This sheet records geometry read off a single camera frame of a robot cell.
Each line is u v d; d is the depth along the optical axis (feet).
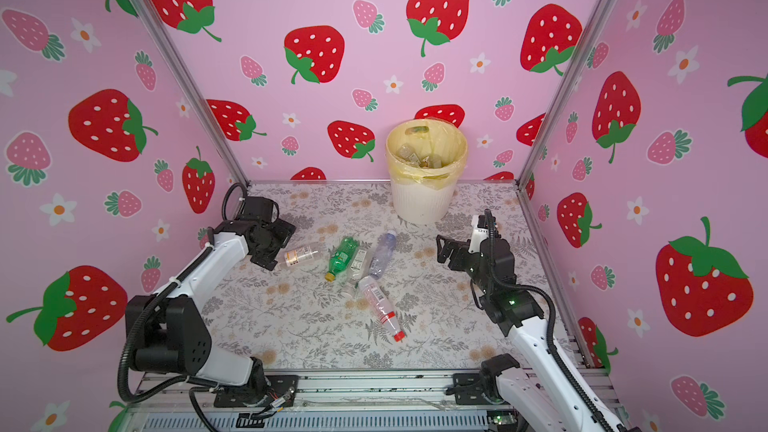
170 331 1.40
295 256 3.06
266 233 2.37
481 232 2.16
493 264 1.76
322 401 2.40
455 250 2.20
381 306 2.75
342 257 3.05
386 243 3.38
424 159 3.52
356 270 2.99
